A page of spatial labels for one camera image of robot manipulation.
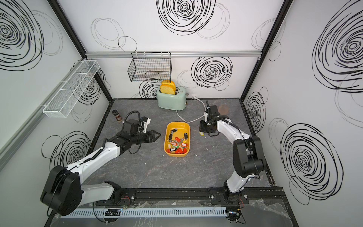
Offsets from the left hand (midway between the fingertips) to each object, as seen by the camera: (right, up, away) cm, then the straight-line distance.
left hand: (157, 135), depth 83 cm
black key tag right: (+17, -3, +14) cm, 22 cm away
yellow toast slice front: (+4, +31, +17) cm, 35 cm away
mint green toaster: (+8, +21, +28) cm, 36 cm away
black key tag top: (+9, 0, +17) cm, 19 cm away
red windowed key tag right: (+16, -8, +9) cm, 20 cm away
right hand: (+27, +3, +9) cm, 29 cm away
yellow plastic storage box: (+11, -6, +11) cm, 17 cm away
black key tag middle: (+6, -4, +13) cm, 15 cm away
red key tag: (+12, -5, +12) cm, 18 cm away
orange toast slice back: (+4, +36, +19) cm, 41 cm away
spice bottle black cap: (-32, +10, +19) cm, 39 cm away
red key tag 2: (+12, -12, +8) cm, 19 cm away
